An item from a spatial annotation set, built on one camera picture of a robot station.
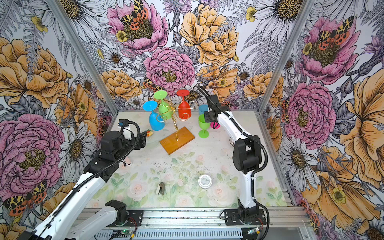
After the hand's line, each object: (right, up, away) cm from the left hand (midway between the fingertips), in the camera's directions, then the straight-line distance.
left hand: (139, 137), depth 76 cm
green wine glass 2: (+11, +15, +12) cm, 22 cm away
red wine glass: (+22, +14, +13) cm, 29 cm away
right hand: (+38, +9, +20) cm, 44 cm away
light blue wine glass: (+33, +17, +24) cm, 44 cm away
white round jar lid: (+33, -24, +3) cm, 41 cm away
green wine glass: (+33, +6, +20) cm, 40 cm away
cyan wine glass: (+6, +8, +9) cm, 13 cm away
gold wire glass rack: (+17, +14, +4) cm, 23 cm away
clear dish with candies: (-5, 0, +32) cm, 33 cm away
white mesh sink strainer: (+50, -4, +23) cm, 55 cm away
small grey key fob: (+10, -29, +5) cm, 31 cm away
